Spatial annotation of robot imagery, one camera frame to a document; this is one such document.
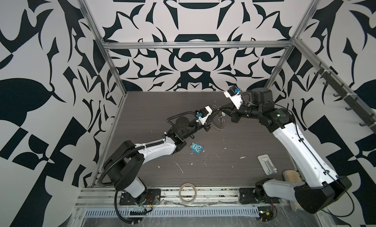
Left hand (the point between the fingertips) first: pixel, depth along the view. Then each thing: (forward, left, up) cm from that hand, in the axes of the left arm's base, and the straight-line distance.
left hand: (217, 106), depth 69 cm
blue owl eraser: (-6, +9, -31) cm, 33 cm away
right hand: (-1, -2, +1) cm, 2 cm away
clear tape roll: (-29, +11, -33) cm, 45 cm away
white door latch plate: (-17, -30, -31) cm, 47 cm away
